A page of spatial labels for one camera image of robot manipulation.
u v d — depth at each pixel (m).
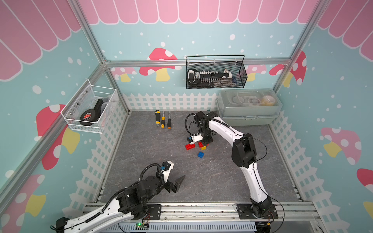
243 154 0.58
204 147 0.96
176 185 0.65
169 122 1.12
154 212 0.74
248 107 0.97
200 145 0.94
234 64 0.90
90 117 0.68
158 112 1.19
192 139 0.85
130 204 0.54
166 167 0.62
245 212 0.74
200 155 0.94
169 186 0.65
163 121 1.13
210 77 0.88
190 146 0.97
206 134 0.82
